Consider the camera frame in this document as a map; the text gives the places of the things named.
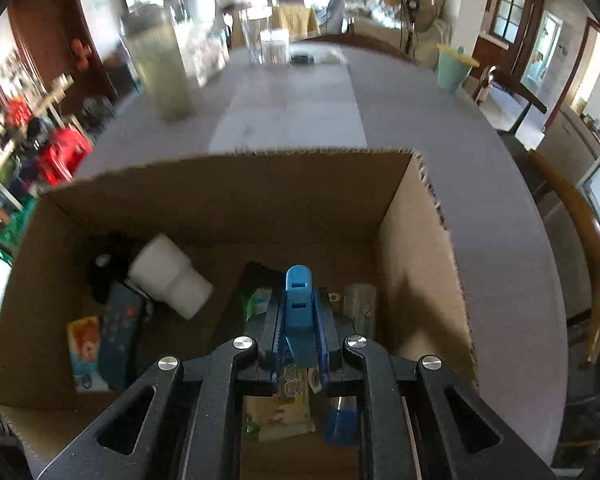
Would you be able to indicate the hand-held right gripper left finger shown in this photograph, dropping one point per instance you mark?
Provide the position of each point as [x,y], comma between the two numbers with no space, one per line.
[270,340]

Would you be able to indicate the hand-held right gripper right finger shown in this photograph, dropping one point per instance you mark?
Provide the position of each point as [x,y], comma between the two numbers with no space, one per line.
[330,350]

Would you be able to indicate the green white packet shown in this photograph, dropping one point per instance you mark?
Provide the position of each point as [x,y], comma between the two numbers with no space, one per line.
[255,302]

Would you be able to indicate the yellow green wipes pack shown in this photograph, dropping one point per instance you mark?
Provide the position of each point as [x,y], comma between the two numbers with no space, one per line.
[280,415]

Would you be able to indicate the white cylindrical bottle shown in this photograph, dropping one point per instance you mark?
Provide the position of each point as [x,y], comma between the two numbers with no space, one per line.
[165,275]

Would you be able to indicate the cardboard box orange print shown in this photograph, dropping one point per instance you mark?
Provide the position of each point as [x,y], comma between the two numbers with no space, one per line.
[280,210]

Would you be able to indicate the dark blue remote control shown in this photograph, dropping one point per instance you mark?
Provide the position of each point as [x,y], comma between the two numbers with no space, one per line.
[117,340]

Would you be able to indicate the colourful tissue pack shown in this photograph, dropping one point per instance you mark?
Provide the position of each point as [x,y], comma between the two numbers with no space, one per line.
[85,355]

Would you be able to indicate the grey cloth desktop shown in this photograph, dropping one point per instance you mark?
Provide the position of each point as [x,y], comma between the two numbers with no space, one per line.
[480,185]

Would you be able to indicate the red plastic stool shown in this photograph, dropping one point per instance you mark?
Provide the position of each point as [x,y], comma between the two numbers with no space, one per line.
[62,152]

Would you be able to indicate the light wooden chair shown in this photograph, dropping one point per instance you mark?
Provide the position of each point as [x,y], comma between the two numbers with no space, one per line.
[590,240]

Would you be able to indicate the small black box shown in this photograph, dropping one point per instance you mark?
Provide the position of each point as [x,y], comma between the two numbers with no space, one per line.
[301,58]

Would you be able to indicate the tall green tumbler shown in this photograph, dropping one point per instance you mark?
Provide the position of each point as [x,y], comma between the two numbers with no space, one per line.
[160,70]

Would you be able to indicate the clear plastic bag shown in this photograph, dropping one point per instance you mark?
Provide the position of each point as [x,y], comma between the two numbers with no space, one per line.
[205,55]

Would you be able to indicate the glass jar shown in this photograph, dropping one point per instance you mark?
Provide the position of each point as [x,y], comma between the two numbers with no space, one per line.
[275,47]

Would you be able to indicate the teal cup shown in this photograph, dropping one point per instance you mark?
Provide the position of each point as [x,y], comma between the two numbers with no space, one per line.
[452,72]

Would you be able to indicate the dark wooden chair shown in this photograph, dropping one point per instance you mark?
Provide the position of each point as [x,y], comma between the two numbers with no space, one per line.
[510,87]

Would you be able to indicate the standing fan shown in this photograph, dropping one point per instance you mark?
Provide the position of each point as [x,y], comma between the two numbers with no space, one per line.
[407,0]

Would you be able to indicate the brown wooden door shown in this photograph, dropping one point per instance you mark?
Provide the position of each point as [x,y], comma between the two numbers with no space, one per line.
[45,25]

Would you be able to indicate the glazed wooden door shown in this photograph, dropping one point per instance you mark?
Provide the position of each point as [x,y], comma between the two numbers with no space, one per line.
[512,5]

